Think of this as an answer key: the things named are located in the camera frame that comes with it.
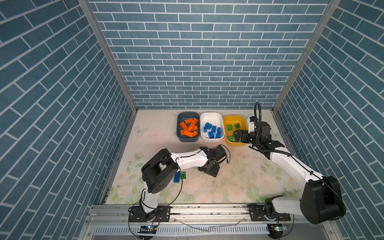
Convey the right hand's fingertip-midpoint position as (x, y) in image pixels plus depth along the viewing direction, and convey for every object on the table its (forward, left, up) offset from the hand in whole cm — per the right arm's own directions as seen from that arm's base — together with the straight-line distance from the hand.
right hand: (239, 131), depth 87 cm
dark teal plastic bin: (+19, +37, -10) cm, 43 cm away
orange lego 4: (+12, +28, -15) cm, 34 cm away
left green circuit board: (-50, +45, -19) cm, 70 cm away
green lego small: (-23, +31, -16) cm, 42 cm away
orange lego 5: (+6, +36, -14) cm, 39 cm away
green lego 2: (+3, +3, -13) cm, 14 cm away
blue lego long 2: (-24, +35, -16) cm, 45 cm away
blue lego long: (+14, +18, -14) cm, 27 cm away
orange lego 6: (+7, +28, -15) cm, 32 cm away
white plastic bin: (+21, +13, -14) cm, 28 cm away
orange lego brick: (+13, +37, -14) cm, 41 cm away
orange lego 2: (+18, +29, -14) cm, 37 cm away
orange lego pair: (+5, +32, -13) cm, 35 cm away
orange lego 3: (+11, +30, -13) cm, 35 cm away
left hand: (-20, +15, -16) cm, 29 cm away
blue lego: (+6, +16, -14) cm, 22 cm away
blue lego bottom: (+11, +11, -14) cm, 21 cm away
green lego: (+15, +2, -16) cm, 22 cm away
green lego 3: (-7, +3, +1) cm, 8 cm away
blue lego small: (+11, +21, -14) cm, 27 cm away
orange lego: (+18, +34, -14) cm, 41 cm away
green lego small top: (+16, -3, -15) cm, 22 cm away
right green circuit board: (-45, -17, -20) cm, 52 cm away
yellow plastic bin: (+17, +1, -12) cm, 21 cm away
